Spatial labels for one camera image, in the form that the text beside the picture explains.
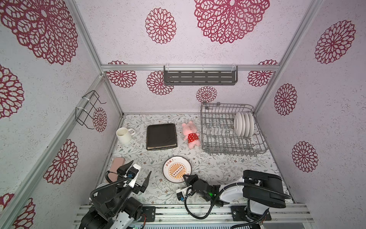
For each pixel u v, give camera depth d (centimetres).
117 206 51
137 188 55
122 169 57
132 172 49
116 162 90
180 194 71
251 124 95
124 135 98
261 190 42
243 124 94
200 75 94
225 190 58
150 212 75
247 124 94
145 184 57
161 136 100
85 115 75
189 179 78
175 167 87
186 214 72
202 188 63
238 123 97
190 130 102
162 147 96
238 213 72
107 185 40
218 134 109
